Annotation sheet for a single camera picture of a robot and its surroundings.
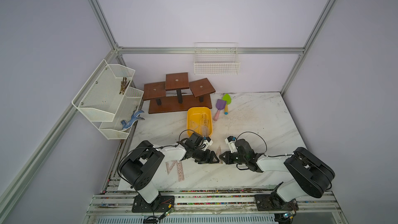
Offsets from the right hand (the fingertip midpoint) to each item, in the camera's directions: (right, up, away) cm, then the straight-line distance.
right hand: (221, 158), depth 89 cm
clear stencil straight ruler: (-10, +20, +15) cm, 27 cm away
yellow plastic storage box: (-13, +21, +16) cm, 30 cm away
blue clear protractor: (-10, +15, +11) cm, 21 cm away
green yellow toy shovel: (+9, +37, +29) cm, 48 cm away
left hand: (-5, -1, -5) cm, 7 cm away
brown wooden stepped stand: (-43, +34, +23) cm, 59 cm away
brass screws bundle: (-53, +42, -8) cm, 68 cm away
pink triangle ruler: (-30, -5, -4) cm, 31 cm away
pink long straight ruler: (-23, -5, -5) cm, 24 cm away
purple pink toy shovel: (+2, +33, +25) cm, 41 cm away
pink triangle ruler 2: (-1, +4, +2) cm, 4 cm away
